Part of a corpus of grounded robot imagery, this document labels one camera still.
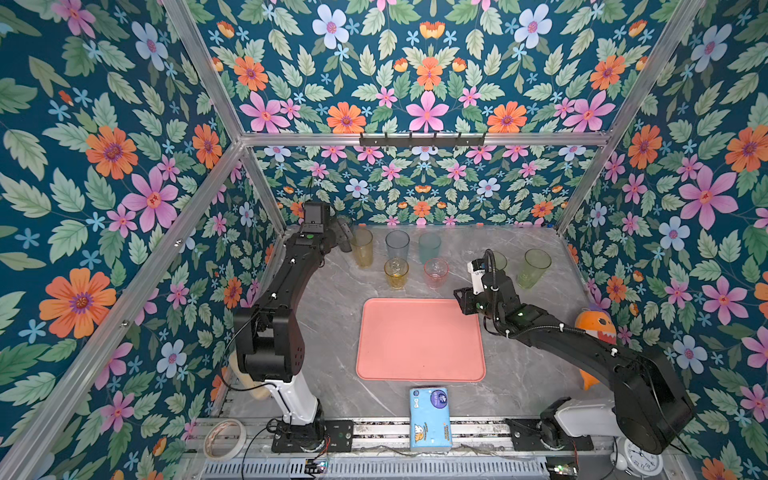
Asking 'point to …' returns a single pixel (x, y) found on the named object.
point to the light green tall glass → (535, 262)
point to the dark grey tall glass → (344, 235)
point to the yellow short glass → (396, 269)
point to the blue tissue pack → (430, 420)
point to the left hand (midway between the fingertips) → (340, 222)
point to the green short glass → (501, 261)
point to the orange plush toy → (600, 326)
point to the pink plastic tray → (418, 340)
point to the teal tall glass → (429, 244)
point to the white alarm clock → (634, 461)
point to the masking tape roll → (237, 448)
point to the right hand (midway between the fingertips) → (458, 289)
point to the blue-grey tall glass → (397, 243)
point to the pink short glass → (435, 271)
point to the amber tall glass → (362, 244)
